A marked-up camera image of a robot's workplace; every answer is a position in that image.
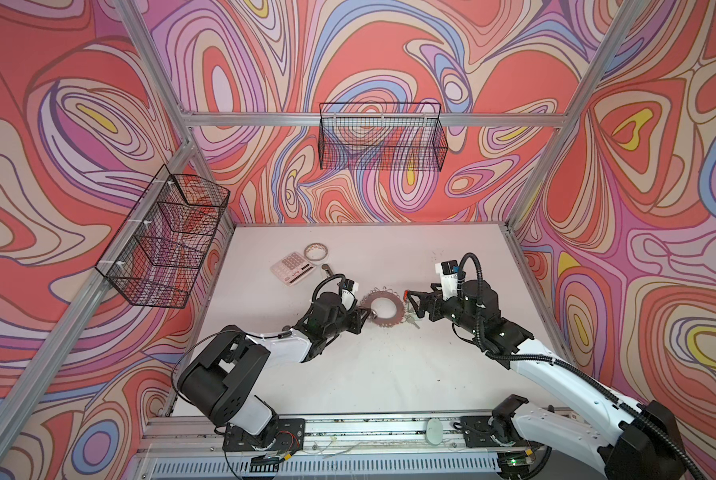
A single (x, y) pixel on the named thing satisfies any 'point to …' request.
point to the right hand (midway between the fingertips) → (423, 295)
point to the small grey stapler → (327, 270)
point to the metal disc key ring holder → (375, 293)
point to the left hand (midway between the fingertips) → (373, 309)
